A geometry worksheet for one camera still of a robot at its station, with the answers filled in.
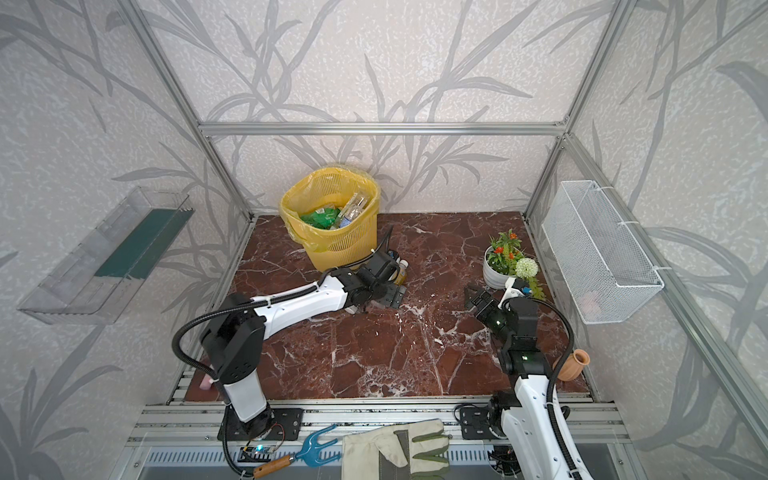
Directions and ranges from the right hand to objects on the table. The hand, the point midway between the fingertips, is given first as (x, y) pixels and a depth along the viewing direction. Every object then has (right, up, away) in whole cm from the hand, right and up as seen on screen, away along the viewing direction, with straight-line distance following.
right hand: (474, 286), depth 81 cm
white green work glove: (-17, -37, -11) cm, 43 cm away
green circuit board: (-55, -39, -9) cm, 68 cm away
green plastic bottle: (-45, +19, +10) cm, 50 cm away
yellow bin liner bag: (-45, +30, +18) cm, 57 cm away
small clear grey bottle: (-34, +22, +5) cm, 41 cm away
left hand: (-22, 0, +7) cm, 23 cm away
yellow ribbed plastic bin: (-38, +8, +6) cm, 39 cm away
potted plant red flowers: (+11, +7, +7) cm, 15 cm away
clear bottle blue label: (-37, +18, +4) cm, 41 cm away
